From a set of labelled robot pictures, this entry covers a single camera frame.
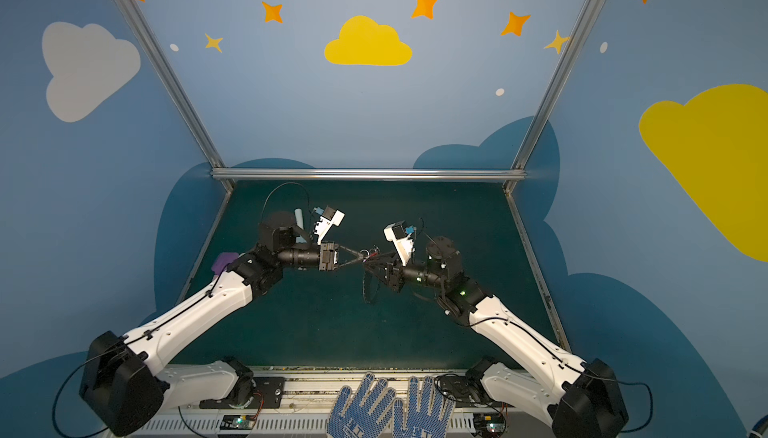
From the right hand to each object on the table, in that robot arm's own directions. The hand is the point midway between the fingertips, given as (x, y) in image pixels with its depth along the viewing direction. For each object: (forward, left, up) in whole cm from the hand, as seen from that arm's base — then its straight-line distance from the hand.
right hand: (371, 260), depth 69 cm
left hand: (-2, +2, +2) cm, 3 cm away
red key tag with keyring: (+3, 0, -1) cm, 3 cm away
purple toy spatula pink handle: (+11, +51, -24) cm, 58 cm away
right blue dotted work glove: (-28, -15, -26) cm, 41 cm away
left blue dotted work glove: (-30, +1, -26) cm, 40 cm away
